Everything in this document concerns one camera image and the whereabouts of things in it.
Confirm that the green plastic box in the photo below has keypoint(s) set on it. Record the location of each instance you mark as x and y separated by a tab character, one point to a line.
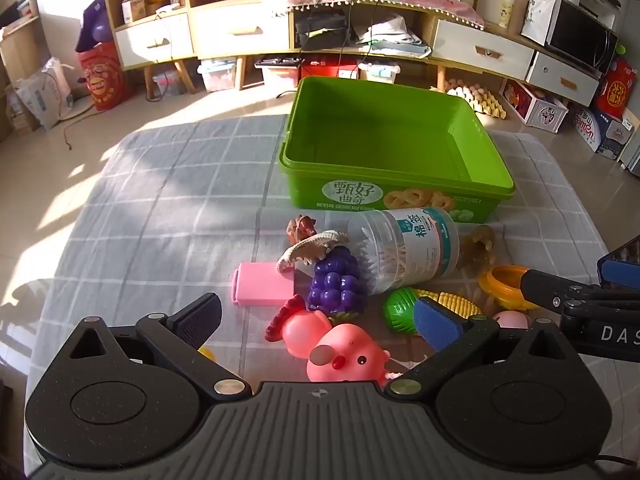
390	130

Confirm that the small cardboard box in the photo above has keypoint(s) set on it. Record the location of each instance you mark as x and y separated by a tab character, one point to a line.
133	9

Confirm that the white folded cloth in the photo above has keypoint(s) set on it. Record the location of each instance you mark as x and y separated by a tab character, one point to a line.
395	37

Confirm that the clear storage bin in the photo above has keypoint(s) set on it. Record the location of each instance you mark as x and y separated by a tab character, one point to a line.
280	76
380	72
217	75

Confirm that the toy corn cob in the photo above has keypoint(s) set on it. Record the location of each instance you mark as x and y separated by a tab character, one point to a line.
450	305

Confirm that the reddish brown toy figure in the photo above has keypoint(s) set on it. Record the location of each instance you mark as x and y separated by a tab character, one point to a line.
301	226

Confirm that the blue white carton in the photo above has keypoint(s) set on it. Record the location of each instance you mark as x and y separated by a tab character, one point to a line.
600	132

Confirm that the red printed box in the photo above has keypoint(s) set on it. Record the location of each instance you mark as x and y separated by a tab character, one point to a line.
617	90

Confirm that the red printed bag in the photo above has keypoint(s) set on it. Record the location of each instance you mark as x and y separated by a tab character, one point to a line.
102	80

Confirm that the small pink toy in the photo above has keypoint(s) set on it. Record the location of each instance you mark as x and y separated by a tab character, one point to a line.
510	319

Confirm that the pink toy with red comb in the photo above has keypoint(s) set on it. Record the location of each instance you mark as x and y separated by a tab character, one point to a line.
300	330

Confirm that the clear cotton swab jar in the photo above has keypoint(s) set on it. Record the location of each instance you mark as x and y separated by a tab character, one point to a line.
400	250

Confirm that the white cabinet drawer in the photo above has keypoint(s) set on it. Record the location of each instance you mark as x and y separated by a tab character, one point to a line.
240	30
480	50
150	42
560	80

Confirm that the red white carton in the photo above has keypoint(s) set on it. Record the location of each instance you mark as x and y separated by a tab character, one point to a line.
537	107

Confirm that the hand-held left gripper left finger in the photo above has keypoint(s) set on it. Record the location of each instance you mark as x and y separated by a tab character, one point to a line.
200	321

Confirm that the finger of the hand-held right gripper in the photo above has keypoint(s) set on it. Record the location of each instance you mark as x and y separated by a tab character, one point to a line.
550	287
622	270

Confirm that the pink rectangular block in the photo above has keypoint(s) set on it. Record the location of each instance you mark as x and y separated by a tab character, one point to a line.
260	285

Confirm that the black device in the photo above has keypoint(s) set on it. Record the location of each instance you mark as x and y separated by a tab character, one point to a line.
322	32

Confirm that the yellow toy dish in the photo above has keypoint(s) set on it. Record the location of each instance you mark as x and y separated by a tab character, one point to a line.
207	354

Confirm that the amber toy octopus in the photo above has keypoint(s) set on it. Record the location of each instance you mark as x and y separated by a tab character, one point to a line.
480	245

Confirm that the beige toy starfish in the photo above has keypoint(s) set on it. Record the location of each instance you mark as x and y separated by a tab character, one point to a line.
305	251

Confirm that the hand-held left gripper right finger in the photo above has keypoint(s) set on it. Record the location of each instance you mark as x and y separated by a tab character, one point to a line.
440	325

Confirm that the purple toy grapes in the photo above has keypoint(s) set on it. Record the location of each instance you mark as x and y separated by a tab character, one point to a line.
332	280

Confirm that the white black microwave oven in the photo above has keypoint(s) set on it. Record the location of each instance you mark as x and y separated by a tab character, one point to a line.
575	35

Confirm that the tray of eggs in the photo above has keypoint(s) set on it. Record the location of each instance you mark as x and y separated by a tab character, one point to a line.
475	97

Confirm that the white paper bag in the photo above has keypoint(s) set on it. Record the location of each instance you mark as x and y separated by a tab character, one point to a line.
42	95

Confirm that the wooden media cabinet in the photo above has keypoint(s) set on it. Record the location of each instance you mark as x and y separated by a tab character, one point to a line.
235	55

